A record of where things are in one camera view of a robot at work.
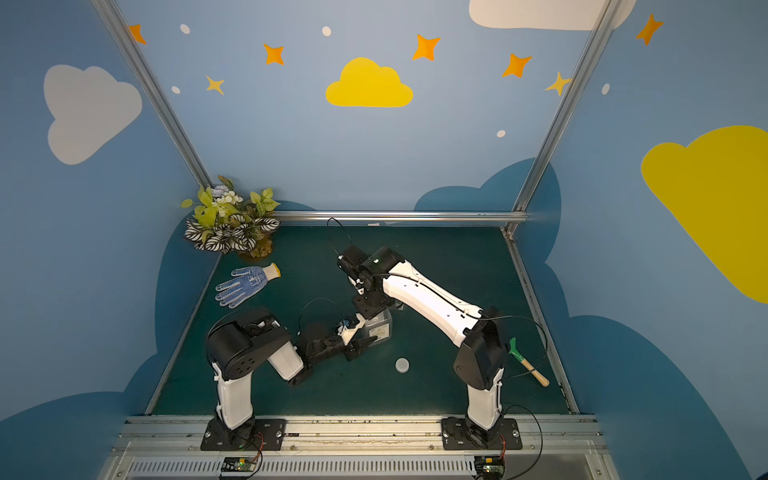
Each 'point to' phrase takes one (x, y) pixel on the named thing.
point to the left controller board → (239, 464)
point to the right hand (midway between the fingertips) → (376, 305)
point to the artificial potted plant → (223, 222)
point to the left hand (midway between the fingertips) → (372, 326)
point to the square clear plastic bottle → (379, 327)
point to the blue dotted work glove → (248, 282)
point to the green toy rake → (537, 375)
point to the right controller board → (490, 467)
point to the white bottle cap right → (402, 365)
